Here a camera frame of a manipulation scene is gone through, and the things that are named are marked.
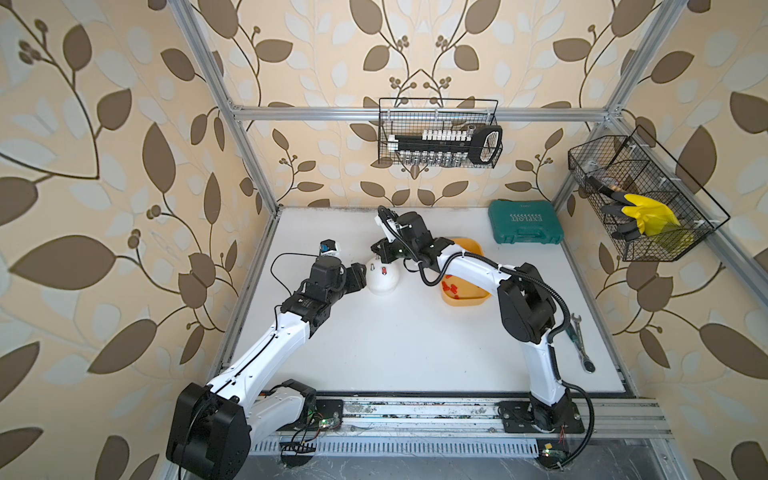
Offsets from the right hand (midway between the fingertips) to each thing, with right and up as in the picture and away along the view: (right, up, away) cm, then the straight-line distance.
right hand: (373, 246), depth 92 cm
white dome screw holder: (+3, -10, -1) cm, 10 cm away
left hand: (-5, -5, -10) cm, 12 cm away
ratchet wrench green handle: (+60, -26, -5) cm, 65 cm away
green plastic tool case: (+56, +9, +20) cm, 60 cm away
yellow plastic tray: (+27, -15, +5) cm, 31 cm away
